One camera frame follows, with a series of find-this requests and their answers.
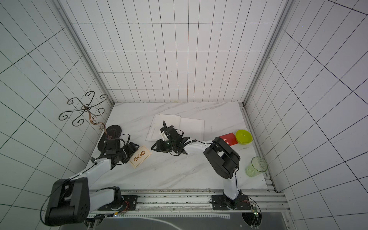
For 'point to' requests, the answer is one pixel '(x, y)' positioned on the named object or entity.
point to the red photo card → (230, 138)
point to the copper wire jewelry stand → (92, 109)
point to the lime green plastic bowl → (244, 137)
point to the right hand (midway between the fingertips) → (154, 144)
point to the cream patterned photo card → (139, 156)
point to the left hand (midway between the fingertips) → (136, 151)
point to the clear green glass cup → (258, 165)
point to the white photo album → (192, 128)
